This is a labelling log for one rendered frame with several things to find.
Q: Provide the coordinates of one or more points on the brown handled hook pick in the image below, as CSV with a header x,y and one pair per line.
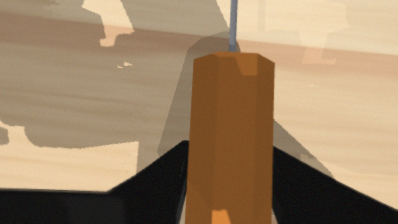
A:
x,y
230,160

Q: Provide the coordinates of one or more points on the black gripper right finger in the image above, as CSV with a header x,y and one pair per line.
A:
x,y
302,194

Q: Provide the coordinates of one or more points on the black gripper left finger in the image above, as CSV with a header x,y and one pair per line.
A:
x,y
163,182

